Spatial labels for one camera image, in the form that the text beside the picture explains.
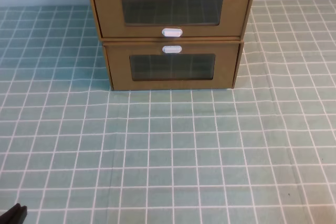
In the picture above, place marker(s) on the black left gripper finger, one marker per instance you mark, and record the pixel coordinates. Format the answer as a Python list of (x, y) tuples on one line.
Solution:
[(15, 215)]

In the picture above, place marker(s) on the brown cardboard shoebox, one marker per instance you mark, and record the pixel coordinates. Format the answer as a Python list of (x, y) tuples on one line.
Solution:
[(203, 63), (147, 18)]

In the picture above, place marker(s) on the white box handle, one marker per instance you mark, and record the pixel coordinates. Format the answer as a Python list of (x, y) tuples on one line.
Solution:
[(172, 32), (172, 49)]

